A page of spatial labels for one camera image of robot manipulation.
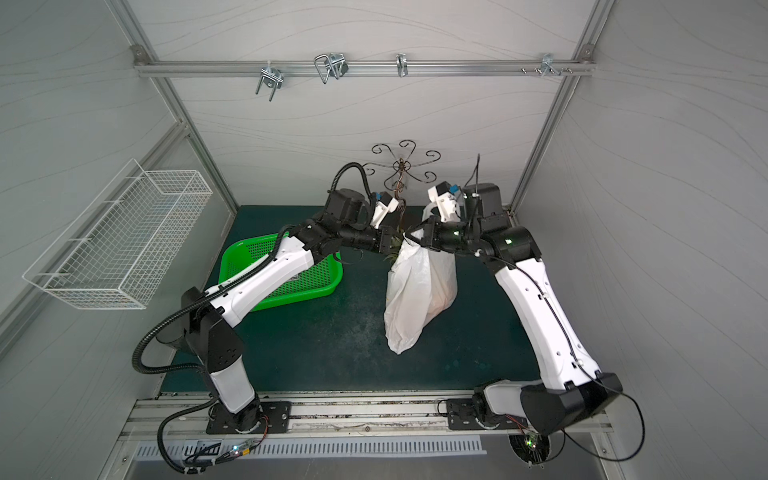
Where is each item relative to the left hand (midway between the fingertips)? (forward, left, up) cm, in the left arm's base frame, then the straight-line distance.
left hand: (409, 245), depth 71 cm
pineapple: (-1, +4, +1) cm, 4 cm away
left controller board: (-39, +39, -29) cm, 62 cm away
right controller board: (-37, -31, -33) cm, 58 cm away
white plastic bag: (-9, -3, -4) cm, 11 cm away
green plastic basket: (+14, +54, -23) cm, 61 cm away
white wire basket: (-5, +68, +2) cm, 68 cm away
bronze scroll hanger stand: (+25, +4, 0) cm, 25 cm away
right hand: (-2, +1, +6) cm, 6 cm away
